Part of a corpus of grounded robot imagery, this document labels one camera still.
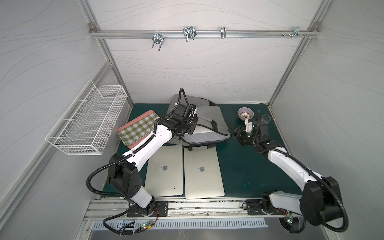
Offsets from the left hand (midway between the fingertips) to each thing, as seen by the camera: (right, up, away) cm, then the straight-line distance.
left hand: (191, 124), depth 82 cm
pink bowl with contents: (+40, +7, +29) cm, 50 cm away
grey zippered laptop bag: (+10, +10, +29) cm, 32 cm away
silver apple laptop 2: (+6, -28, +3) cm, 29 cm away
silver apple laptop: (-16, -30, +3) cm, 35 cm away
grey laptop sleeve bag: (+12, -2, +4) cm, 13 cm away
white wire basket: (-49, -1, -14) cm, 51 cm away
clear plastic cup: (+54, +3, +25) cm, 59 cm away
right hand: (+22, -4, +1) cm, 22 cm away
